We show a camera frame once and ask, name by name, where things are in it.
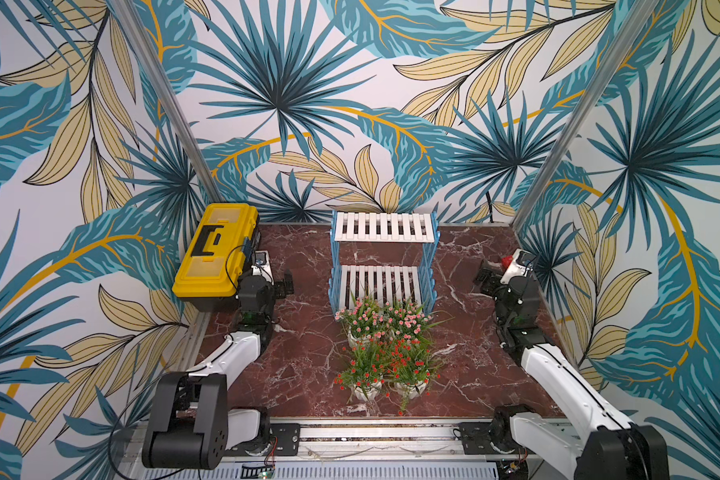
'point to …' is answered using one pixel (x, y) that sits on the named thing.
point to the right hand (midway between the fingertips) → (502, 265)
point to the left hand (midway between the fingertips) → (271, 270)
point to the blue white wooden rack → (383, 256)
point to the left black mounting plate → (277, 440)
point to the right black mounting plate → (475, 440)
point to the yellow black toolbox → (223, 248)
